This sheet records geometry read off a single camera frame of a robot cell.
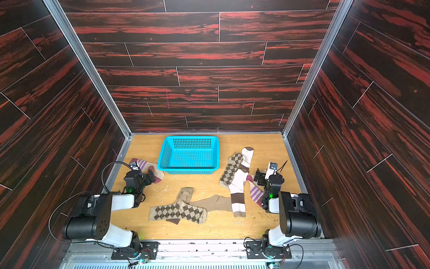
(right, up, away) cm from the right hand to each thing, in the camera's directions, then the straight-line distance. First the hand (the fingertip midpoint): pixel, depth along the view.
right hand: (270, 170), depth 93 cm
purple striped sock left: (-75, +2, +9) cm, 76 cm away
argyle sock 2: (-24, -4, +5) cm, 25 cm away
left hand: (-72, -1, +2) cm, 72 cm away
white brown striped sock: (-19, -10, 0) cm, 21 cm away
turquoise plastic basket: (-48, +8, +18) cm, 53 cm away
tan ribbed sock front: (-30, -17, -5) cm, 35 cm away
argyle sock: (-50, -19, -9) cm, 54 cm away
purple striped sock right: (-9, -12, -2) cm, 15 cm away
